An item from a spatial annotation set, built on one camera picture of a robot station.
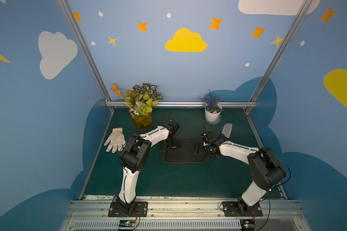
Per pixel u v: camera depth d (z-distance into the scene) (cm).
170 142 84
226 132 110
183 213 73
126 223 72
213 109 107
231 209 75
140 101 96
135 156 53
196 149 87
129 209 65
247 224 72
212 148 70
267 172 47
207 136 76
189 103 128
